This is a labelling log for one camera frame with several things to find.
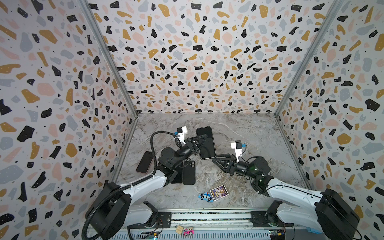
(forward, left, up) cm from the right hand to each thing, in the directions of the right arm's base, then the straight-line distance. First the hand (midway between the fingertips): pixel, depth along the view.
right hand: (213, 159), depth 65 cm
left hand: (+7, +2, +7) cm, 10 cm away
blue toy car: (-8, +3, -26) cm, 28 cm away
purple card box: (-6, -4, -27) cm, 28 cm away
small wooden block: (-23, +15, -26) cm, 38 cm away
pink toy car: (-24, +11, -25) cm, 37 cm away
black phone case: (+6, +13, -28) cm, 32 cm away
